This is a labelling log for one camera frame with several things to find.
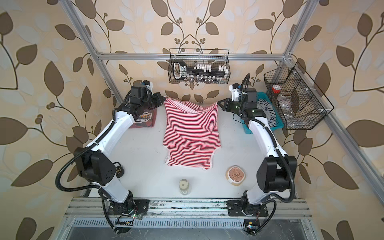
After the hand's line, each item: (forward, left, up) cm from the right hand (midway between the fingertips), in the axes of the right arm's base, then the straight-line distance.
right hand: (219, 103), depth 79 cm
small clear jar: (-36, +19, -21) cm, 46 cm away
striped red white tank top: (-1, +16, -26) cm, 30 cm away
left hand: (+5, +29, +2) cm, 29 cm away
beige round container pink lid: (-29, -8, -28) cm, 41 cm away
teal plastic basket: (+1, -25, +2) cm, 25 cm away
